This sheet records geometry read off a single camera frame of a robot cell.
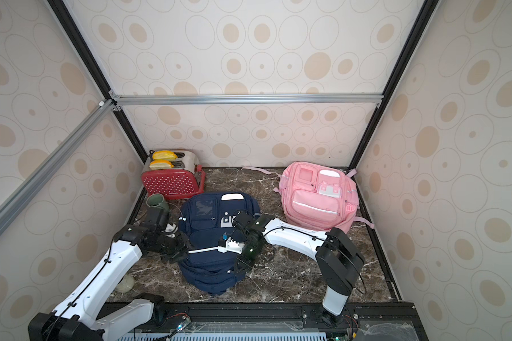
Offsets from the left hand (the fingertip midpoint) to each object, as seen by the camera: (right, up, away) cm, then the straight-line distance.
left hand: (197, 248), depth 76 cm
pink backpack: (+51, +17, +27) cm, 60 cm away
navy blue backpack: (-2, +7, +18) cm, 20 cm away
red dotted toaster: (-11, +26, +21) cm, 35 cm away
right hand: (+14, -10, -1) cm, 18 cm away
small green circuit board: (-4, -25, -5) cm, 26 cm away
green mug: (-28, +15, +27) cm, 42 cm away
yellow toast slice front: (-22, +32, +18) cm, 43 cm away
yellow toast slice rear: (-22, +37, +21) cm, 48 cm away
